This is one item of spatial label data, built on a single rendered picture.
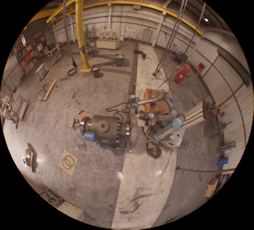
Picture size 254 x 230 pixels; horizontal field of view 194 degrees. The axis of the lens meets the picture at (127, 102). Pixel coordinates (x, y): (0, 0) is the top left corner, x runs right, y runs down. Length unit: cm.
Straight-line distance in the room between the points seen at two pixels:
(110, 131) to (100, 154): 110
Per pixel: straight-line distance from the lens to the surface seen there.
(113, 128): 136
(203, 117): 117
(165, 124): 185
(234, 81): 915
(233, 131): 860
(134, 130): 130
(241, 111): 861
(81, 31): 372
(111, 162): 231
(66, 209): 398
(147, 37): 1105
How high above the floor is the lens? 222
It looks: 59 degrees down
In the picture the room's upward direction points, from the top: 14 degrees clockwise
